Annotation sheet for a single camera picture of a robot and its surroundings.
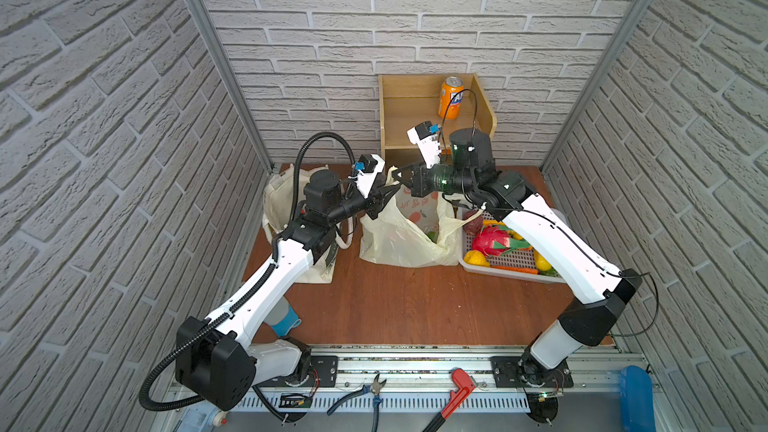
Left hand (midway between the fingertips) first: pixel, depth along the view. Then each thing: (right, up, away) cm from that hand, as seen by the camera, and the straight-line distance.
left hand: (394, 178), depth 69 cm
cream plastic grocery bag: (-2, -17, +13) cm, 21 cm away
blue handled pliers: (-5, -51, +1) cm, 51 cm away
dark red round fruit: (+25, -14, +23) cm, 37 cm away
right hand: (0, +1, -5) cm, 5 cm away
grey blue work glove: (-31, -39, +12) cm, 51 cm away
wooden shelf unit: (+4, +28, +28) cm, 40 cm away
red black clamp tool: (+15, -53, 0) cm, 55 cm away
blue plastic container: (+58, -53, 0) cm, 79 cm away
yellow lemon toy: (+25, -23, +18) cm, 39 cm away
